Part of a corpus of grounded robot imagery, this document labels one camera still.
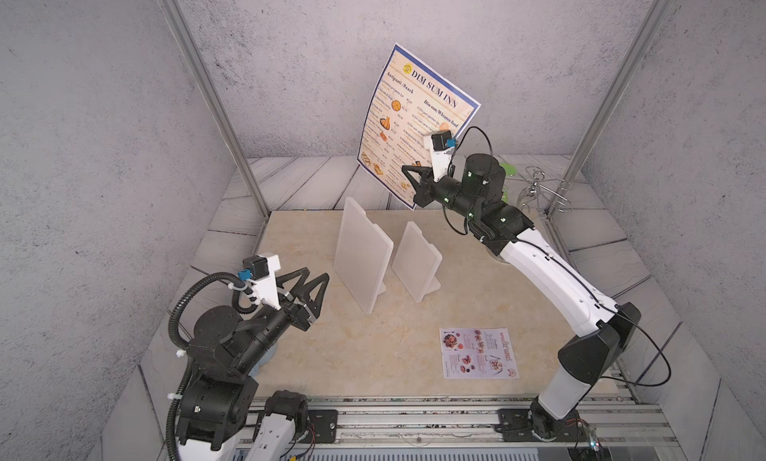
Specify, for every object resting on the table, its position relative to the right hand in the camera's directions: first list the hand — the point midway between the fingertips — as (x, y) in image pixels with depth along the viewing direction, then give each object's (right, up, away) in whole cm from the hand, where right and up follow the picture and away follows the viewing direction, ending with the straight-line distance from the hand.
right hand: (403, 167), depth 65 cm
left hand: (-15, -22, -8) cm, 28 cm away
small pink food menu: (+22, -48, +20) cm, 57 cm away
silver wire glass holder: (+42, -3, +24) cm, 49 cm away
